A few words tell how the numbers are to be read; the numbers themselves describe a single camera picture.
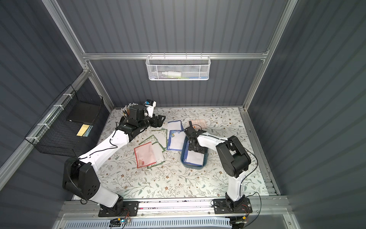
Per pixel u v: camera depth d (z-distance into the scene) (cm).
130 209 74
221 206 73
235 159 51
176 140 101
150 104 72
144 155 94
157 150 97
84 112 85
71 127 77
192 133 77
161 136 102
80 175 42
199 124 108
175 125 109
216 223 70
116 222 71
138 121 64
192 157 92
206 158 90
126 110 94
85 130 76
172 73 89
